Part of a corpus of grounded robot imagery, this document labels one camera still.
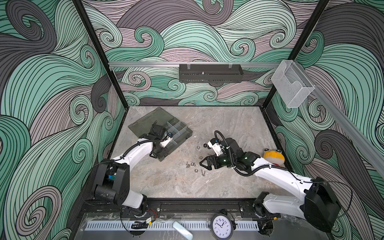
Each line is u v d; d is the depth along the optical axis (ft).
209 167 2.25
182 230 2.12
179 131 3.27
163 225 2.29
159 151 2.56
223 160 2.21
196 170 2.82
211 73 3.12
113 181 1.41
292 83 2.60
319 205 1.28
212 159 2.25
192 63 3.05
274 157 2.76
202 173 2.81
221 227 2.19
